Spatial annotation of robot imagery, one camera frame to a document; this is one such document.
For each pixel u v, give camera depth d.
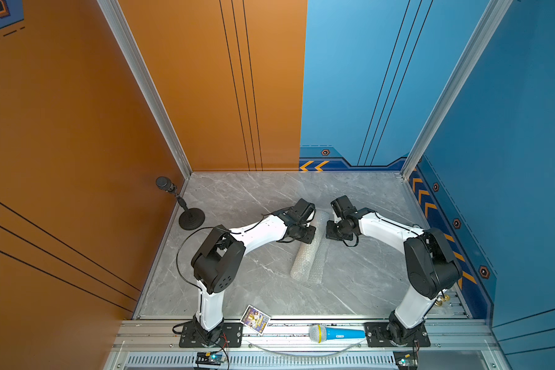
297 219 0.71
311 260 0.86
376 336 0.72
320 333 0.71
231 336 0.74
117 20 0.71
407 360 0.71
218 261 0.49
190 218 1.00
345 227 0.69
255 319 0.76
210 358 0.71
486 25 0.73
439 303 0.79
